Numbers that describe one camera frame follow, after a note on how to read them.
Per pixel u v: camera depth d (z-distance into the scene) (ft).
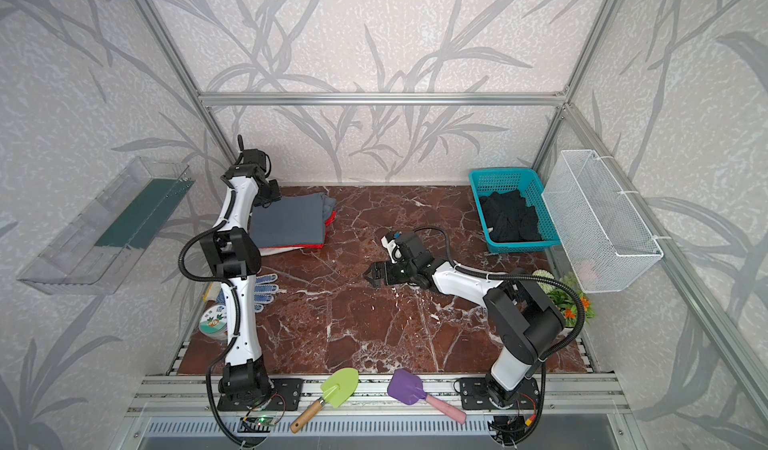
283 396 2.38
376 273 2.55
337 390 2.42
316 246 3.34
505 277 1.67
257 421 2.32
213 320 2.56
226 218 2.20
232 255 2.17
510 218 3.43
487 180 3.80
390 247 2.69
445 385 2.52
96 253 2.09
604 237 2.03
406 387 2.43
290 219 3.24
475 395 2.42
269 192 3.13
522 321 1.49
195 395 2.47
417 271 2.25
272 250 3.15
